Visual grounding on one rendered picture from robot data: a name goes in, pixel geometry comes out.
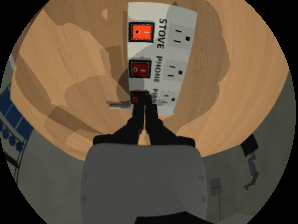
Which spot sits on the white power strip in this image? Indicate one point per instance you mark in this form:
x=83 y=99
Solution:
x=159 y=41

